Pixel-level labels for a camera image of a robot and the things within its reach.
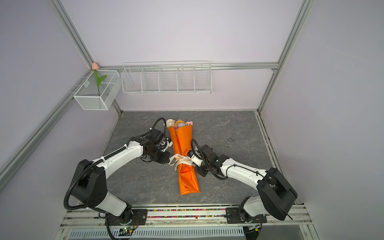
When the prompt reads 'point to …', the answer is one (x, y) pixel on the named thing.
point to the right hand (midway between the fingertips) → (198, 165)
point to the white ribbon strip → (179, 158)
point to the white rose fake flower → (180, 125)
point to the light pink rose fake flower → (189, 123)
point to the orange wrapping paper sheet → (180, 140)
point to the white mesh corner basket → (99, 90)
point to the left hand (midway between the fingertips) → (168, 162)
